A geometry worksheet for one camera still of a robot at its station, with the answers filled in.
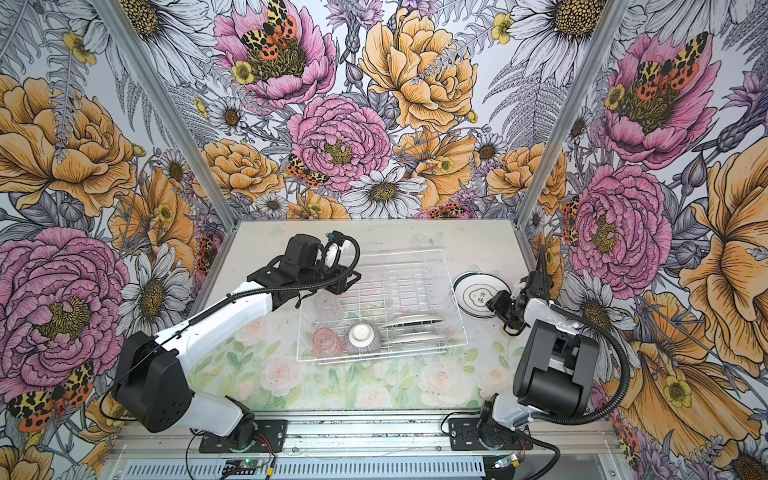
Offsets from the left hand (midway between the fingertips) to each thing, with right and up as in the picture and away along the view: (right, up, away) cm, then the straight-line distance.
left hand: (353, 282), depth 82 cm
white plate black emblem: (+37, -5, +17) cm, 41 cm away
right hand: (+40, -10, +9) cm, 43 cm away
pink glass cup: (-8, -17, +3) cm, 19 cm away
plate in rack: (+17, -13, -4) cm, 22 cm away
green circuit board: (-24, -41, -12) cm, 49 cm away
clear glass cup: (-7, -8, +3) cm, 11 cm away
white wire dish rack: (+14, -9, +16) cm, 23 cm away
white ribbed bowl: (+3, -15, +1) cm, 16 cm away
